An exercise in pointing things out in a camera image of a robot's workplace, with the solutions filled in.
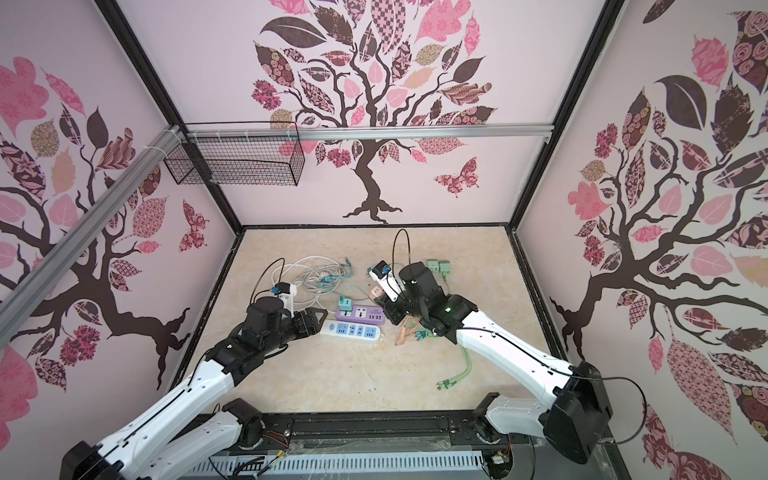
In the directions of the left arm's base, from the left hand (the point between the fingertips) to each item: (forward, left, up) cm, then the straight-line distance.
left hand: (320, 319), depth 80 cm
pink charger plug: (+3, -16, +10) cm, 19 cm away
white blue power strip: (+2, -10, -11) cm, 15 cm away
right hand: (+4, -17, +8) cm, 19 cm away
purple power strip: (+7, -10, -10) cm, 16 cm away
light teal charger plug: (+8, -5, -6) cm, 12 cm away
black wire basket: (+49, +21, +21) cm, 57 cm away
